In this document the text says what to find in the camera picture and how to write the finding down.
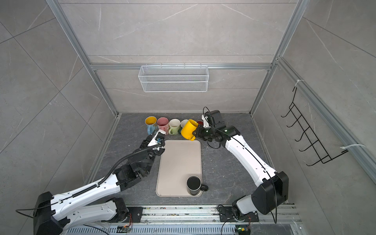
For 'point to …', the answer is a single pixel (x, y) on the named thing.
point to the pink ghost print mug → (163, 124)
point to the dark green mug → (182, 123)
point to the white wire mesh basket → (173, 79)
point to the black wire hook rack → (323, 155)
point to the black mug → (194, 185)
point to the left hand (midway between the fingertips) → (156, 130)
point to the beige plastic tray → (181, 159)
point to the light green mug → (174, 125)
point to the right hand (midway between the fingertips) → (193, 131)
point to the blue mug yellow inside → (151, 122)
